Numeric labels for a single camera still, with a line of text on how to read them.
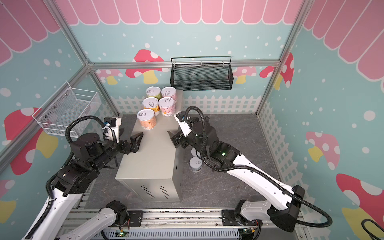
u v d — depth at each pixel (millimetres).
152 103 696
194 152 921
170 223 741
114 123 516
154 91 747
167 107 683
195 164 876
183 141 553
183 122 505
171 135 545
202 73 937
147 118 635
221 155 451
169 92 743
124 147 547
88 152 430
